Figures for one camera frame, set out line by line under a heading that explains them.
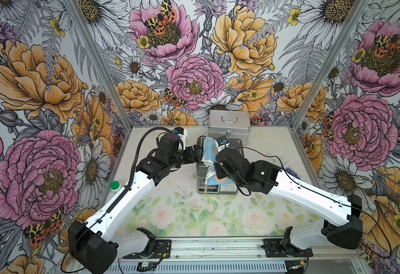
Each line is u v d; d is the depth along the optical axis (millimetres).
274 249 735
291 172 949
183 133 677
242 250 760
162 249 733
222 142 586
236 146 712
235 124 1054
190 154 649
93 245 370
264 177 457
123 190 452
